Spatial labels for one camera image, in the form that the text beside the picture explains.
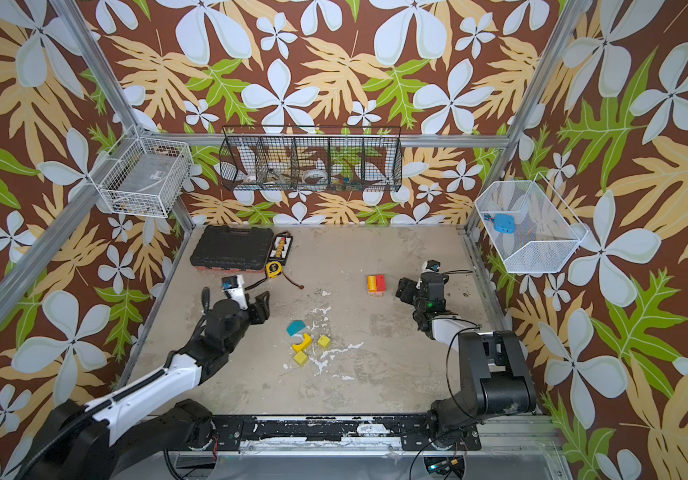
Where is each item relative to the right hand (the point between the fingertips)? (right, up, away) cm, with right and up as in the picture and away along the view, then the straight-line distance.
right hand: (408, 281), depth 94 cm
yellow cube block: (-33, -21, -10) cm, 40 cm away
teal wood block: (-36, -14, -2) cm, 39 cm away
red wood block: (-8, -1, +4) cm, 9 cm away
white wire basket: (-80, +32, -8) cm, 86 cm away
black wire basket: (-32, +41, +3) cm, 52 cm away
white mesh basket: (+31, +16, -12) cm, 37 cm away
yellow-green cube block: (-27, -18, -6) cm, 33 cm away
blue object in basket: (+27, +18, -8) cm, 33 cm away
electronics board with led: (+4, -45, -20) cm, 49 cm away
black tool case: (-59, +11, +13) cm, 61 cm away
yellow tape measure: (-46, +4, +10) cm, 47 cm away
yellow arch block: (-33, -18, -7) cm, 38 cm away
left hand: (-46, -2, -11) cm, 47 cm away
